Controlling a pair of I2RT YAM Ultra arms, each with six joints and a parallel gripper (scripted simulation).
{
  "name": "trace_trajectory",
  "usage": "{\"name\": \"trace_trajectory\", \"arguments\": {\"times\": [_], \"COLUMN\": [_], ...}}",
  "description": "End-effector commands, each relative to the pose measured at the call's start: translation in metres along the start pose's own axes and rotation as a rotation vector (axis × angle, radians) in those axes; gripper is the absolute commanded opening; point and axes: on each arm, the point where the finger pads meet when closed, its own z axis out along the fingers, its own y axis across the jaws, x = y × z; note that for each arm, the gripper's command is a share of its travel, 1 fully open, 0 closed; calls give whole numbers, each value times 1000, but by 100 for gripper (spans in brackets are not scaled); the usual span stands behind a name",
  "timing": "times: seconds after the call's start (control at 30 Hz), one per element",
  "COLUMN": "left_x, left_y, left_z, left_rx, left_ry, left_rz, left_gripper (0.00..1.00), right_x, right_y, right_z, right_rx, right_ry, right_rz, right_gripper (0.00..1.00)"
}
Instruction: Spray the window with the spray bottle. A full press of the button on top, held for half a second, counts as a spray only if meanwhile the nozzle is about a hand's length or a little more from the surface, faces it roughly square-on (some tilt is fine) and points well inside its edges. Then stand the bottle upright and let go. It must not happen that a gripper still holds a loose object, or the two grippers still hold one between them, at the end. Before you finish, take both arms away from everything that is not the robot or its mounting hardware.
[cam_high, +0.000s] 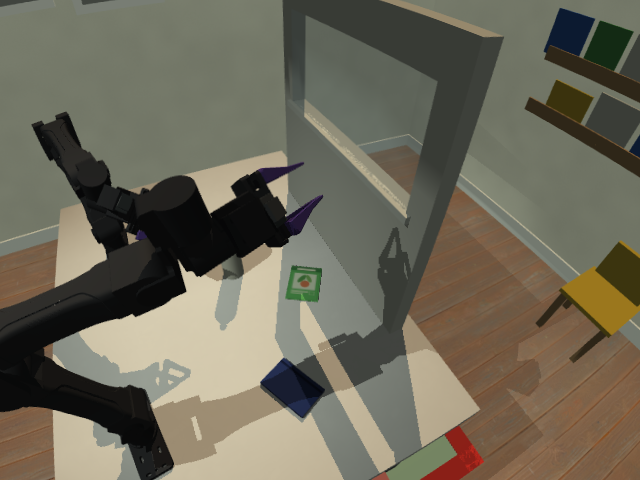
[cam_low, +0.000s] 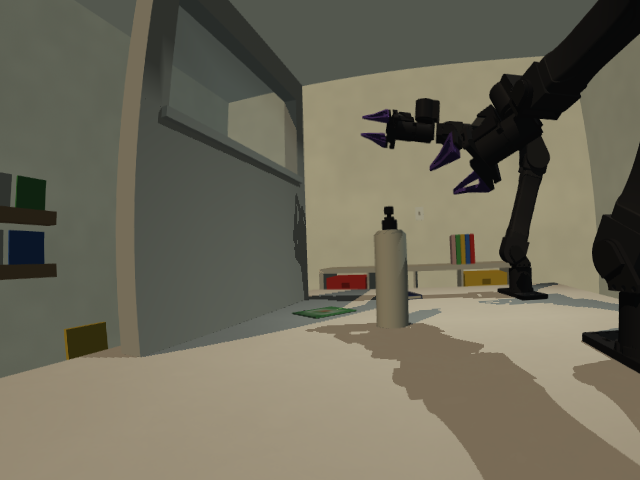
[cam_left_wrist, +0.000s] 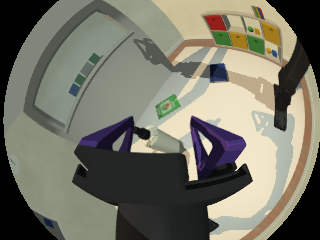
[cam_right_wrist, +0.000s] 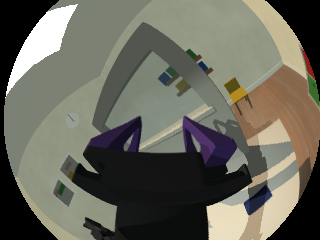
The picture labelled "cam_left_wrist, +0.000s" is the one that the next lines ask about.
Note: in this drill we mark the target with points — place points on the grey wall section with window opening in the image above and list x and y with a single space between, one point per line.
123 85

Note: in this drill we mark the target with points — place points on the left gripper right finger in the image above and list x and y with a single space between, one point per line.
226 146

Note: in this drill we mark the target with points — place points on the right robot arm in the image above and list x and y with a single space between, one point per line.
289 78

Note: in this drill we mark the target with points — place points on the grey window sill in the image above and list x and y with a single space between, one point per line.
90 76

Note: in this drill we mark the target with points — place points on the clear glass window pane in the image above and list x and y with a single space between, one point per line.
72 62

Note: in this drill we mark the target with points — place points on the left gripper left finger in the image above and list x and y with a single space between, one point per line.
104 138

